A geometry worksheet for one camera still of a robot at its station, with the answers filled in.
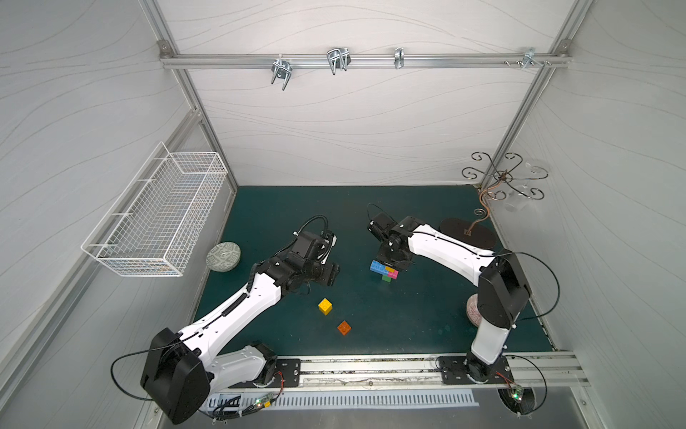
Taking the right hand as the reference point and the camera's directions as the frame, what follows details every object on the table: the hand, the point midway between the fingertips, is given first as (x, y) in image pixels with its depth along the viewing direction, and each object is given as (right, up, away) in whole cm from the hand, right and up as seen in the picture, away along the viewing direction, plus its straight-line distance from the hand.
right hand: (385, 261), depth 87 cm
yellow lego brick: (0, -1, -8) cm, 8 cm away
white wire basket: (-64, +13, -19) cm, 68 cm away
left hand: (-18, 0, -7) cm, 19 cm away
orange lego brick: (-14, -19, -7) cm, 25 cm away
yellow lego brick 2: (-20, -13, -4) cm, 24 cm away
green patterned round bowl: (-58, 0, +9) cm, 59 cm away
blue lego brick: (-2, -3, +2) cm, 4 cm away
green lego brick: (+1, -7, +4) cm, 7 cm away
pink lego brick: (+3, -4, 0) cm, 5 cm away
